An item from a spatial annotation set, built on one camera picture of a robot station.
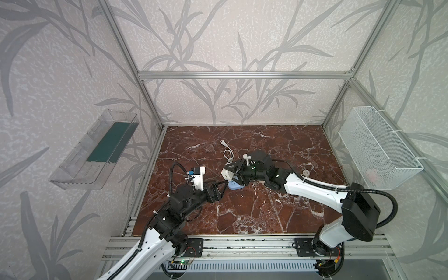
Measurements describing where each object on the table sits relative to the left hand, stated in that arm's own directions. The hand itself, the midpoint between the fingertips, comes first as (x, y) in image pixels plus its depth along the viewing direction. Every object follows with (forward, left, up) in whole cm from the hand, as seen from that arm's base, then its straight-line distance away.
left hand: (225, 179), depth 71 cm
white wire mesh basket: (+3, -58, +13) cm, 59 cm away
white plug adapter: (+2, -1, 0) cm, 3 cm away
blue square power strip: (+5, -3, -18) cm, 19 cm away
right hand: (+6, 0, 0) cm, 6 cm away
